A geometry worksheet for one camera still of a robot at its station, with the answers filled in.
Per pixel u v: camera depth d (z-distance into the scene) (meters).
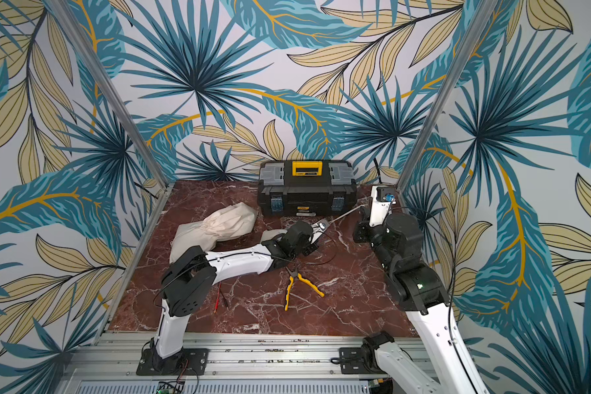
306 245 0.73
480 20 0.70
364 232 0.56
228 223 0.89
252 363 0.75
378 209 0.54
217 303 0.85
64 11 0.68
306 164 0.98
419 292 0.42
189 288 0.49
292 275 0.90
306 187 0.96
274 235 0.72
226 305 0.84
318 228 0.76
